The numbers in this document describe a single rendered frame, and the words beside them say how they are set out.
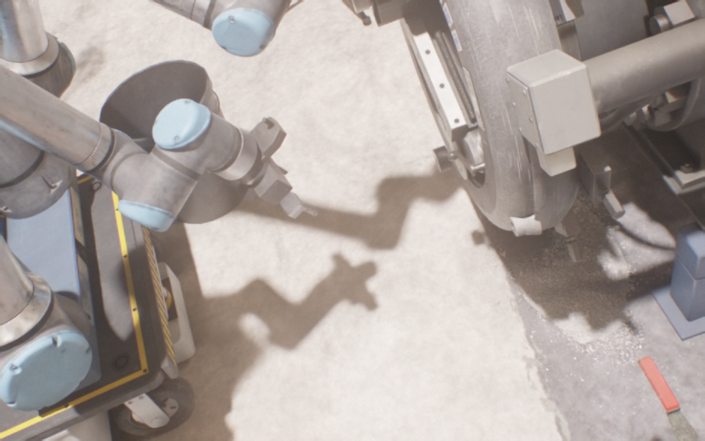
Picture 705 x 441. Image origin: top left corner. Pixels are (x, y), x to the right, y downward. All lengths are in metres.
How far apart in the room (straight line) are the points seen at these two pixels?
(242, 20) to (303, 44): 1.46
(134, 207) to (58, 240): 0.51
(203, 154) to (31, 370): 0.42
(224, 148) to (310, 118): 1.09
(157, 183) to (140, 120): 0.99
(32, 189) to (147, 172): 0.60
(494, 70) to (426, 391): 0.82
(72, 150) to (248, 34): 0.34
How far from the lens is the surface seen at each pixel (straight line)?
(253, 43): 1.20
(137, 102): 2.18
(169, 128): 1.22
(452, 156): 1.45
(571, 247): 1.50
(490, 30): 1.08
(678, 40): 1.08
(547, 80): 0.99
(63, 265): 1.66
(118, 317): 1.64
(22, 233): 1.80
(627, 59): 1.05
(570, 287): 1.76
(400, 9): 1.46
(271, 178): 1.32
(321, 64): 2.51
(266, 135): 1.32
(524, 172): 1.17
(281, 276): 1.94
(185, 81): 2.15
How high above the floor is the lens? 1.48
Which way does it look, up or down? 48 degrees down
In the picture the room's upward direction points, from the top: 21 degrees counter-clockwise
